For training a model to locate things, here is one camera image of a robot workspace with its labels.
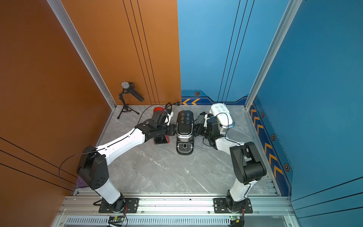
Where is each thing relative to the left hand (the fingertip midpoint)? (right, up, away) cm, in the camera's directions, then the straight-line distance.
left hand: (176, 126), depth 86 cm
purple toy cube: (-52, -31, -9) cm, 61 cm away
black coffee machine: (+6, -3, -9) cm, 11 cm away
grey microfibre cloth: (+15, +4, +3) cm, 16 cm away
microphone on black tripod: (-35, +26, +14) cm, 46 cm away
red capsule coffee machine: (-8, -9, +9) cm, 15 cm away
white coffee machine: (+28, +5, -6) cm, 29 cm away
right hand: (+12, 0, +8) cm, 15 cm away
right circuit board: (+32, -46, -17) cm, 58 cm away
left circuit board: (-29, -46, -15) cm, 57 cm away
